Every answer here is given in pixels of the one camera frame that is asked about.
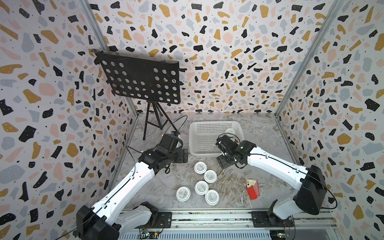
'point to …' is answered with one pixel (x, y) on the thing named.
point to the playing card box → (253, 182)
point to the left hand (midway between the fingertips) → (183, 152)
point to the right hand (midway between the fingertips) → (224, 160)
